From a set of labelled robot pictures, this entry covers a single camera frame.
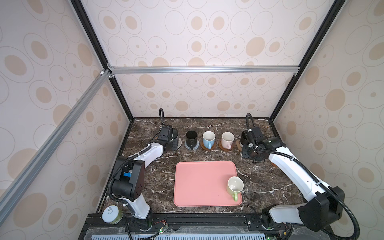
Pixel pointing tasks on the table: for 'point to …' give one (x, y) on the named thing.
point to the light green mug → (235, 185)
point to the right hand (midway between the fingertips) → (246, 153)
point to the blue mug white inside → (208, 139)
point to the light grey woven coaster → (179, 143)
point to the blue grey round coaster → (194, 147)
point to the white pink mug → (227, 135)
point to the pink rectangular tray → (204, 183)
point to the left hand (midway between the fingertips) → (176, 139)
